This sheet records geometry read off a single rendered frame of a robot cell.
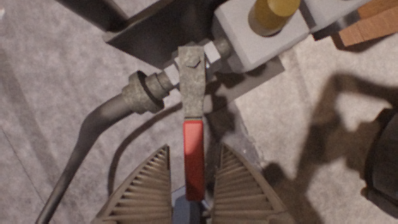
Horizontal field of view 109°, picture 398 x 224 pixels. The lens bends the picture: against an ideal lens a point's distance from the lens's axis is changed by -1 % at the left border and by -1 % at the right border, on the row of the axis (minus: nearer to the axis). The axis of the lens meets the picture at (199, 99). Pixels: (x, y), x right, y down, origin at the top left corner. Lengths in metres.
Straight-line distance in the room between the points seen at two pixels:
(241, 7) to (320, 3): 0.09
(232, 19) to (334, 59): 0.72
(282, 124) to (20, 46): 1.15
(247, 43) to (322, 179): 0.83
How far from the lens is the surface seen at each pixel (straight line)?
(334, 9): 0.23
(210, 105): 0.62
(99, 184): 0.87
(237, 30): 0.18
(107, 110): 0.20
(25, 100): 0.96
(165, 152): 0.17
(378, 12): 0.76
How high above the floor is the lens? 0.62
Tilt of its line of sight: 85 degrees down
